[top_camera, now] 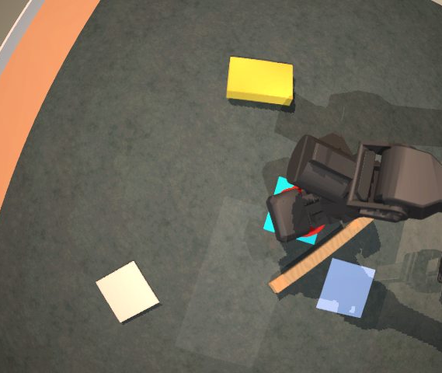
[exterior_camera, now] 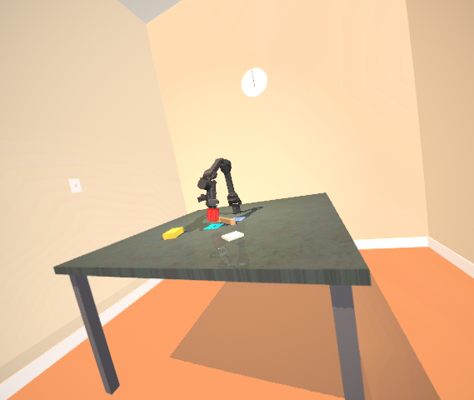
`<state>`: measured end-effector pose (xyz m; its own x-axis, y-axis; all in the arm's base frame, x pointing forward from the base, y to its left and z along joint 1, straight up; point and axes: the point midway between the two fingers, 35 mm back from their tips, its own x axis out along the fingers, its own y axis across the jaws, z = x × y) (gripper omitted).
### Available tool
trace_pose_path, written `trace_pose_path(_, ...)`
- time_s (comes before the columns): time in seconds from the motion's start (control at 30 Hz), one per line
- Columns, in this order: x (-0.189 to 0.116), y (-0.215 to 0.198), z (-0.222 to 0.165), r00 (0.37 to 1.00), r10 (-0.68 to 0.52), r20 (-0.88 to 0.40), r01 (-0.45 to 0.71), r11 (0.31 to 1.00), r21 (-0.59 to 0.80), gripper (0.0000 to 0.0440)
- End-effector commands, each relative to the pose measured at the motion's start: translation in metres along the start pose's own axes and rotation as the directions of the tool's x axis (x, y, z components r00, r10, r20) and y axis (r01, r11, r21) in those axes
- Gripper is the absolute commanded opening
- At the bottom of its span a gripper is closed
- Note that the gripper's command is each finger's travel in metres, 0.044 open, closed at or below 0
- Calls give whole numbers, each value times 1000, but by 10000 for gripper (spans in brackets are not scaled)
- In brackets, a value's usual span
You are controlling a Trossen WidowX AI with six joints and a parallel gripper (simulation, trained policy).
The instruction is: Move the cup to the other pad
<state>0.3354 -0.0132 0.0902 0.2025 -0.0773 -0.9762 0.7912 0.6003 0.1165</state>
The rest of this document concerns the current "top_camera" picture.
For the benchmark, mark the red cup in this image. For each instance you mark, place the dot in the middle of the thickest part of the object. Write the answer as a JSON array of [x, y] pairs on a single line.
[[313, 231]]

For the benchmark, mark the white flat rectangular card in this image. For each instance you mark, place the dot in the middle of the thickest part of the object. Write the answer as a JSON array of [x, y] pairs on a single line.
[[127, 291]]

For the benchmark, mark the yellow rectangular block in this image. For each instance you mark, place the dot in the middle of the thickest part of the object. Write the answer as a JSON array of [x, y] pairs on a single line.
[[263, 81]]

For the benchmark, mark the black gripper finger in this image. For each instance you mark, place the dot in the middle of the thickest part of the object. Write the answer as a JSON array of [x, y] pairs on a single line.
[[313, 225]]

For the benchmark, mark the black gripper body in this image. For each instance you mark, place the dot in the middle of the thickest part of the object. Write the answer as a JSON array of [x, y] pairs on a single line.
[[289, 215]]

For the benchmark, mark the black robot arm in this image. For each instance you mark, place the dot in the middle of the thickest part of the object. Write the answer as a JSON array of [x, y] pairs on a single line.
[[408, 183]]

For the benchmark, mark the orange flat bar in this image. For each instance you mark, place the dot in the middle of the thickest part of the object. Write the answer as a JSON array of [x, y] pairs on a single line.
[[315, 258]]

